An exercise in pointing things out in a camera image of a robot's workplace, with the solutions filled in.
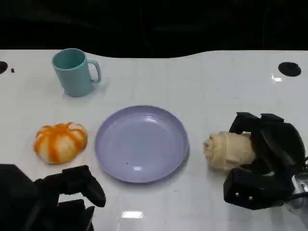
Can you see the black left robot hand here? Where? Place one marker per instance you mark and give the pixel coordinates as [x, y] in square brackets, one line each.
[43, 199]

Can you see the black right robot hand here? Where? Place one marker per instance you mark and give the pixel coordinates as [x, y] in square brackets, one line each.
[272, 149]

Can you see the beige towel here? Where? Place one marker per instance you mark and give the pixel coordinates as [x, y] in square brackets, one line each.
[228, 150]

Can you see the orange and white toy bread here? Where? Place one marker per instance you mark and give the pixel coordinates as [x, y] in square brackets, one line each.
[60, 143]

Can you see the black round table grommet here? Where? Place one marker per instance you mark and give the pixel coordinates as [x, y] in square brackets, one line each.
[2, 67]
[289, 69]

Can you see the lilac plate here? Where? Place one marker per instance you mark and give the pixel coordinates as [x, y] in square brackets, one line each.
[142, 144]

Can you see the pale green mug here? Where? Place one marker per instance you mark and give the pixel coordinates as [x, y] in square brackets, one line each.
[72, 74]

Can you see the black backdrop cloth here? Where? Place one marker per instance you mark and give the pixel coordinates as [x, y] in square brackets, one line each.
[154, 24]

